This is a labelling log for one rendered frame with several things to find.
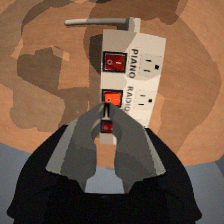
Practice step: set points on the white power strip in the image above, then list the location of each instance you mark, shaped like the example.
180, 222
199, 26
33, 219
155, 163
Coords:
130, 70

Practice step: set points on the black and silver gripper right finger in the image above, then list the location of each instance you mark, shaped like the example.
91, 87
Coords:
142, 156

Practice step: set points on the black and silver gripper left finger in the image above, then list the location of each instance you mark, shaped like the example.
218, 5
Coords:
69, 153

